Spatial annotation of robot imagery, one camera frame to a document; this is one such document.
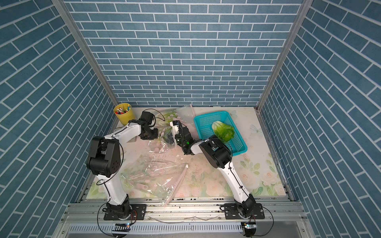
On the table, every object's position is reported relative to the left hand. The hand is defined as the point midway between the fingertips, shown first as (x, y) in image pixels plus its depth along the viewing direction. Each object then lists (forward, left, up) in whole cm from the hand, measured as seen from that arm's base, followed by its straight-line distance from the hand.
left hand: (158, 136), depth 98 cm
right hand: (-1, -4, +2) cm, 4 cm away
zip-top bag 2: (-7, -2, 0) cm, 8 cm away
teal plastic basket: (+12, -31, -1) cm, 33 cm away
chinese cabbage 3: (+15, -8, +4) cm, 17 cm away
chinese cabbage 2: (0, -7, +7) cm, 10 cm away
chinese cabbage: (-1, -43, +6) cm, 44 cm away
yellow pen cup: (+13, +24, +9) cm, 28 cm away
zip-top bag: (-26, -5, -4) cm, 27 cm away
